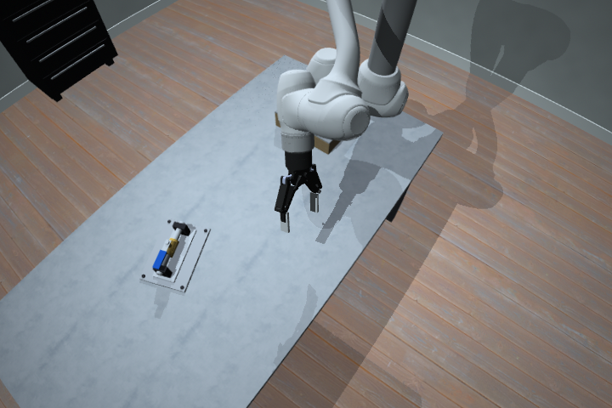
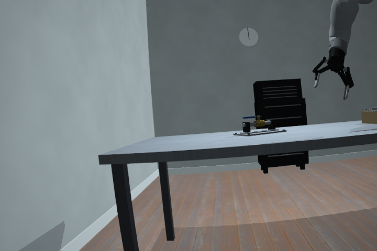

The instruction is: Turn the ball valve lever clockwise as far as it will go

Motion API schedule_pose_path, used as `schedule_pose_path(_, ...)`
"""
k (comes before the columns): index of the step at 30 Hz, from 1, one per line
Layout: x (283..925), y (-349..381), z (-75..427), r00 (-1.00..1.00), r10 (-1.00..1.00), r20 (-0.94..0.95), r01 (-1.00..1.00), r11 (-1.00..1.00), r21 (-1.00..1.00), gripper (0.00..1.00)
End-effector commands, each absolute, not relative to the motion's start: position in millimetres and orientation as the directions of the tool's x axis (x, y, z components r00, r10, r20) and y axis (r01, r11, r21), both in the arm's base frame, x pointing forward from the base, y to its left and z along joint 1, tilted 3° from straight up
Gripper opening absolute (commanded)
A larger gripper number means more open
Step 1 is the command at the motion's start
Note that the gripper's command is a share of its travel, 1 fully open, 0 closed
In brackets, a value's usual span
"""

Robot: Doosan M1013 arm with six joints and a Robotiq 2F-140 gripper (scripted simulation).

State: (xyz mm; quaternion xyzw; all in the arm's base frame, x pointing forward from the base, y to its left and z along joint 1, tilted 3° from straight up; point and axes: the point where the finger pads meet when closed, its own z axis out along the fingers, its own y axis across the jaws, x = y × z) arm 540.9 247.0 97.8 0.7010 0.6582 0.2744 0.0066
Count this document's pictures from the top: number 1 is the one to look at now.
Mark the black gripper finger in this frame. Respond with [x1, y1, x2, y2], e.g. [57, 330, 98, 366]
[304, 163, 322, 213]
[275, 174, 303, 233]

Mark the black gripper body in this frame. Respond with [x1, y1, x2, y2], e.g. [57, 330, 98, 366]
[285, 150, 312, 186]

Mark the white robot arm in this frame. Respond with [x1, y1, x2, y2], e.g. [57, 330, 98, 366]
[277, 0, 417, 153]

